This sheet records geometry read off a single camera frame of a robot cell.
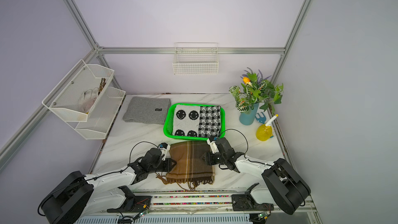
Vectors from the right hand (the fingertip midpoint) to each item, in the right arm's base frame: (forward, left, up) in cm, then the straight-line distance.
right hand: (205, 160), depth 87 cm
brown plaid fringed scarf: (-5, +8, +2) cm, 9 cm away
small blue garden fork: (+27, -39, 0) cm, 48 cm away
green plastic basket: (+22, +22, +8) cm, 33 cm away
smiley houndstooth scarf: (+22, +1, +6) cm, 23 cm away
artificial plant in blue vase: (+21, -26, +33) cm, 47 cm away
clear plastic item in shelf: (+21, +60, +30) cm, 70 cm away
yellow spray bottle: (+18, -39, -2) cm, 43 cm away
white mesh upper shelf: (+24, +66, +31) cm, 76 cm away
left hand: (-2, +17, -1) cm, 17 cm away
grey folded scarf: (+35, +37, +3) cm, 51 cm away
